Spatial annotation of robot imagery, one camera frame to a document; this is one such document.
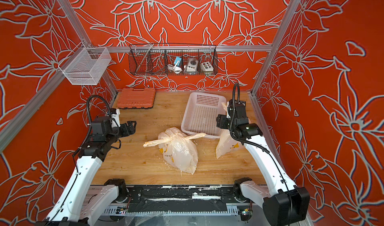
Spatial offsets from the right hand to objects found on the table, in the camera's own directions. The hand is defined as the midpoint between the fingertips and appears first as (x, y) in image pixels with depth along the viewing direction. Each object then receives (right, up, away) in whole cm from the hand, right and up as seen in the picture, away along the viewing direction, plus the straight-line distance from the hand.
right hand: (218, 118), depth 78 cm
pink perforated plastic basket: (-8, +1, +27) cm, 28 cm away
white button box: (-4, +32, +17) cm, 37 cm away
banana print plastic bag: (+5, -14, 0) cm, 15 cm away
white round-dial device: (-14, +32, +13) cm, 37 cm away
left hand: (-47, -2, -1) cm, 48 cm away
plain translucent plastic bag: (-21, -14, -6) cm, 26 cm away
